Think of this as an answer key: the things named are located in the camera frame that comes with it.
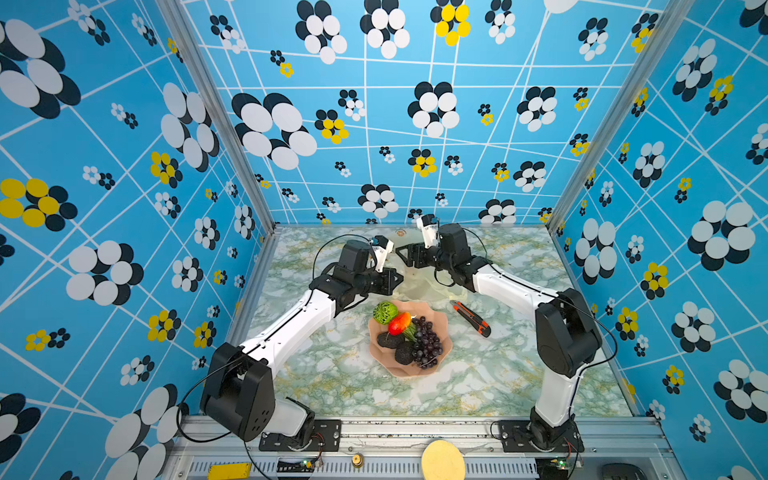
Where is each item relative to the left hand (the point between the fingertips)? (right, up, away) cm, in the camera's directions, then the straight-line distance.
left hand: (405, 277), depth 80 cm
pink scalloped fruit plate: (-5, -23, +4) cm, 24 cm away
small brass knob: (-11, -41, -12) cm, 44 cm away
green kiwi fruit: (-6, -10, +5) cm, 13 cm away
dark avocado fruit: (-5, -18, +3) cm, 19 cm away
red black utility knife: (+24, -16, +12) cm, 31 cm away
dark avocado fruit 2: (0, -21, +2) cm, 21 cm away
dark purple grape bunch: (+6, -19, +1) cm, 20 cm away
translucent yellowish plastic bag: (+6, -4, +20) cm, 22 cm away
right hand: (+1, +8, +10) cm, 12 cm away
